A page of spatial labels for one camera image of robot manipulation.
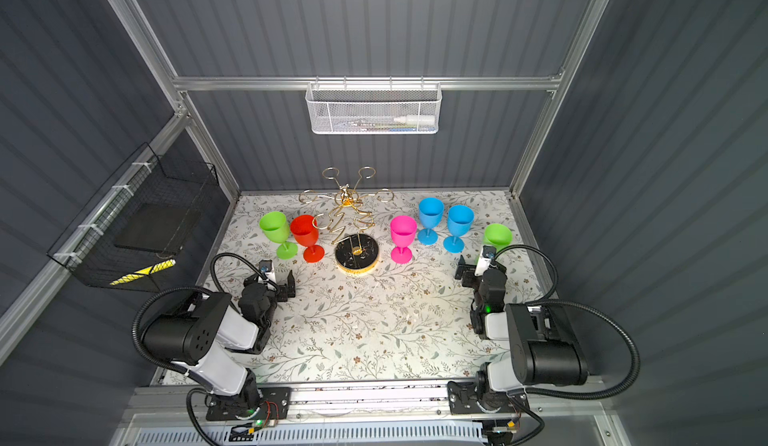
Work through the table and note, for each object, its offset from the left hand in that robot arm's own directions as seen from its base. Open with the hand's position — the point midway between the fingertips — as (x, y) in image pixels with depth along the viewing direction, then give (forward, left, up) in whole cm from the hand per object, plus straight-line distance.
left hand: (272, 272), depth 92 cm
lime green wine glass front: (+8, -3, +11) cm, 14 cm away
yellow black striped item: (-12, +19, +23) cm, 32 cm away
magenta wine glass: (+7, -41, +9) cm, 42 cm away
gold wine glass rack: (+8, -26, -2) cm, 27 cm away
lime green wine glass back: (+4, -70, +10) cm, 70 cm away
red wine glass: (+8, -11, +11) cm, 18 cm away
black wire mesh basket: (-10, +27, +30) cm, 42 cm away
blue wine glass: (+10, -60, +10) cm, 61 cm away
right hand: (-2, -65, +5) cm, 65 cm away
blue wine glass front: (+15, -51, +8) cm, 54 cm away
